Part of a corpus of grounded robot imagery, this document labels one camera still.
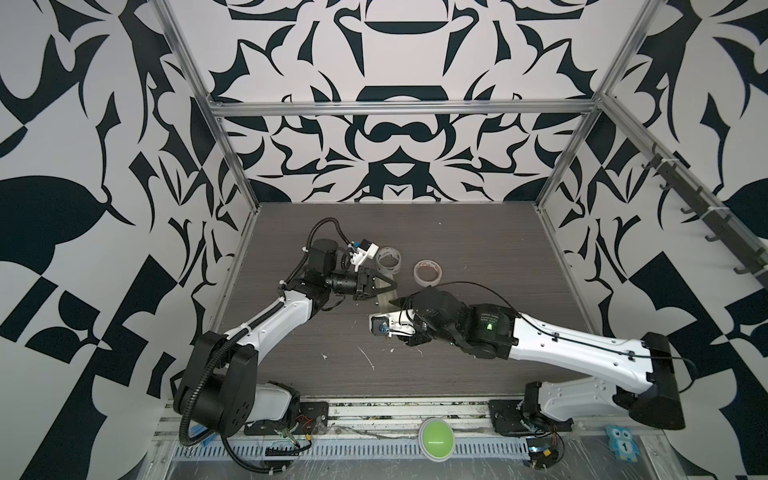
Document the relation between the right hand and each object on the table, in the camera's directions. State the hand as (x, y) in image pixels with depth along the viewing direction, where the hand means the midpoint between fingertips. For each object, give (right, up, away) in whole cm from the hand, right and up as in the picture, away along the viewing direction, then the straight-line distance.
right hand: (394, 302), depth 69 cm
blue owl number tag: (+53, -33, +1) cm, 62 cm away
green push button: (+10, -32, +1) cm, 33 cm away
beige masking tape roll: (+13, +6, +32) cm, 35 cm away
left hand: (+1, +3, +4) cm, 5 cm away
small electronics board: (+35, -35, +2) cm, 50 cm away
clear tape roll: (-1, +10, +33) cm, 34 cm away
